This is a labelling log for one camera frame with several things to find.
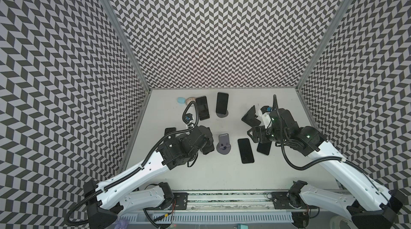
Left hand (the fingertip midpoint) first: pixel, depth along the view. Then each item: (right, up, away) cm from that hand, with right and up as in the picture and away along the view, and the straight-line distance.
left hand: (201, 133), depth 72 cm
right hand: (+24, -2, 0) cm, 24 cm away
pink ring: (-12, +16, +35) cm, 40 cm away
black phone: (-2, +10, +41) cm, 42 cm away
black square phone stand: (+27, +5, +22) cm, 36 cm away
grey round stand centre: (+11, -9, +12) cm, 18 cm away
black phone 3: (+23, -13, +15) cm, 30 cm away
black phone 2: (+11, +14, +25) cm, 30 cm away
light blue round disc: (-17, +16, +36) cm, 43 cm away
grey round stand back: (+11, +6, +29) cm, 31 cm away
